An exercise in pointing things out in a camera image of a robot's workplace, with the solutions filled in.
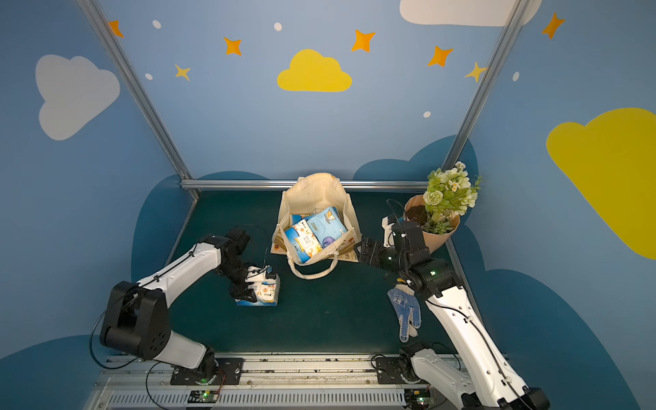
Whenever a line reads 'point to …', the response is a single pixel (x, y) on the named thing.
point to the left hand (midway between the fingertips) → (259, 283)
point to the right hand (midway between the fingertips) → (370, 246)
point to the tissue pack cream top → (303, 241)
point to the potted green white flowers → (449, 194)
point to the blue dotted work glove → (407, 308)
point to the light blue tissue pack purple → (327, 225)
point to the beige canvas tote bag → (307, 193)
